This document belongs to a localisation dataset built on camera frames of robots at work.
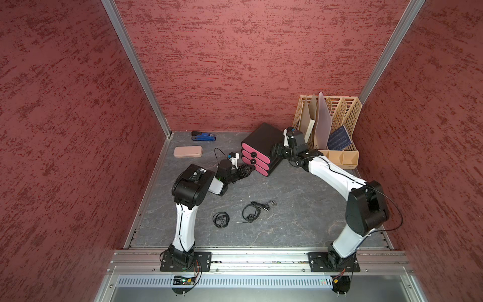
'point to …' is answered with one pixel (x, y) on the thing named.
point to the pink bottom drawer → (261, 170)
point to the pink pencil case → (185, 151)
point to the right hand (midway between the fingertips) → (275, 151)
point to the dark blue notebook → (339, 139)
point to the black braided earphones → (265, 206)
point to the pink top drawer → (257, 153)
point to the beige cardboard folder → (308, 117)
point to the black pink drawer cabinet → (256, 148)
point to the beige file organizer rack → (344, 110)
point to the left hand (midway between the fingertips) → (252, 170)
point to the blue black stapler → (204, 136)
